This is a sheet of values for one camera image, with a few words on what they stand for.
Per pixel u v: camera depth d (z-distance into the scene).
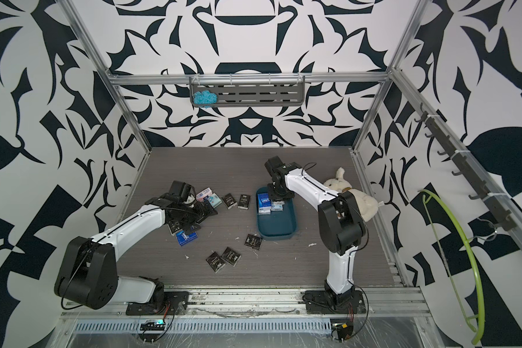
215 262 0.81
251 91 0.94
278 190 0.80
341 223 0.50
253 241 0.87
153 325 0.73
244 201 0.97
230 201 0.97
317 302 0.72
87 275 0.42
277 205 0.94
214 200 0.96
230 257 0.83
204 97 0.91
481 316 0.49
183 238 0.87
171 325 0.70
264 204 0.93
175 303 0.73
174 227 0.89
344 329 0.71
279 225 0.92
